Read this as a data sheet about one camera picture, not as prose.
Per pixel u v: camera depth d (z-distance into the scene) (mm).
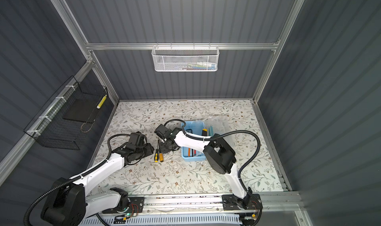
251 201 650
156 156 886
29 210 366
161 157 889
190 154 911
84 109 785
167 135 707
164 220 771
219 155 535
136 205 722
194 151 913
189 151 912
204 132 914
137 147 680
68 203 404
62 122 719
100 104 806
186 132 619
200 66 917
